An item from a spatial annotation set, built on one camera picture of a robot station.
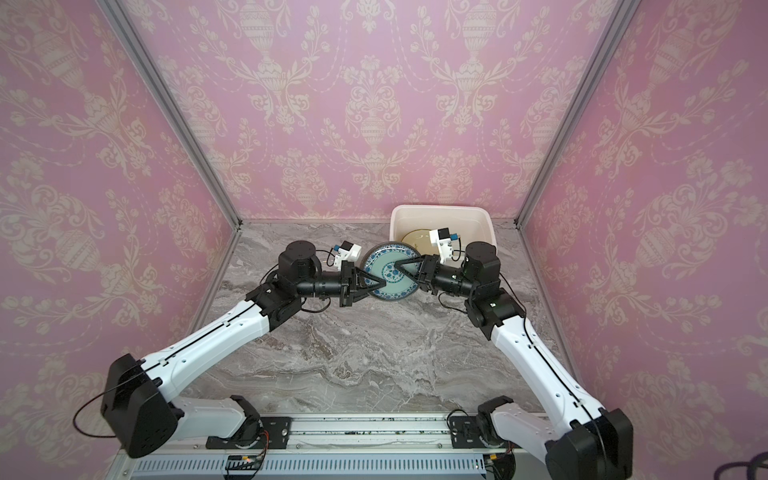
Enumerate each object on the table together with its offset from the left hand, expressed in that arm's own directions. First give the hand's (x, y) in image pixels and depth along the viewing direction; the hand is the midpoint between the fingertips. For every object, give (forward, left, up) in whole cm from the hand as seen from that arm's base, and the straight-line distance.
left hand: (385, 290), depth 64 cm
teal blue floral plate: (+8, +2, 0) cm, 8 cm away
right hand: (+5, -2, +1) cm, 6 cm away
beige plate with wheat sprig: (+35, -11, -22) cm, 43 cm away
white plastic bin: (+40, -29, -19) cm, 53 cm away
